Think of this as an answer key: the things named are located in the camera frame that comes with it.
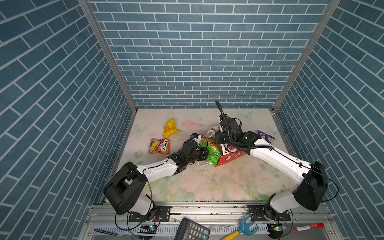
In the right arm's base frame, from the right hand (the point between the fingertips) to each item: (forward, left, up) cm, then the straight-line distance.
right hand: (214, 132), depth 81 cm
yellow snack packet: (+13, +30, -17) cm, 37 cm away
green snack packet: (-8, 0, -9) cm, 12 cm away
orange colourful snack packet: (-2, +34, -16) cm, 37 cm away
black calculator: (-43, +9, -19) cm, 48 cm away
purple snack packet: (+11, -37, -17) cm, 42 cm away
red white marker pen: (-37, -47, -20) cm, 63 cm away
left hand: (-7, +2, -9) cm, 12 cm away
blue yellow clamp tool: (-40, -16, -19) cm, 48 cm away
